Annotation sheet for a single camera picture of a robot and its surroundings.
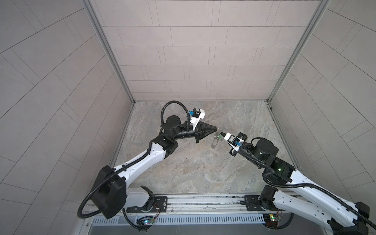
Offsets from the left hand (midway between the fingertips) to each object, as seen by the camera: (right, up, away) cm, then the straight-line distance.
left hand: (216, 130), depth 63 cm
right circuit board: (+27, -43, +5) cm, 51 cm away
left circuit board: (-30, -41, +2) cm, 51 cm away
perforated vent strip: (-36, -44, +6) cm, 57 cm away
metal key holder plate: (0, -3, 0) cm, 3 cm away
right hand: (+2, -2, +1) cm, 3 cm away
